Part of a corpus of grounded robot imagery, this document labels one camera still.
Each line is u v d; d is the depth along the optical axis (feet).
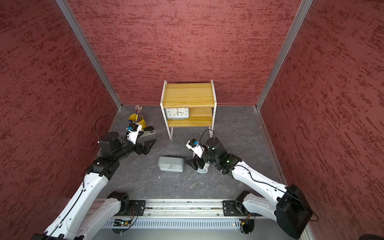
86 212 1.50
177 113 2.94
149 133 3.35
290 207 1.30
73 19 2.46
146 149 2.18
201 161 2.20
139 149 2.15
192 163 2.15
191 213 2.39
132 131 2.04
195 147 2.14
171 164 2.72
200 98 2.66
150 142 2.23
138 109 3.12
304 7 2.34
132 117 3.31
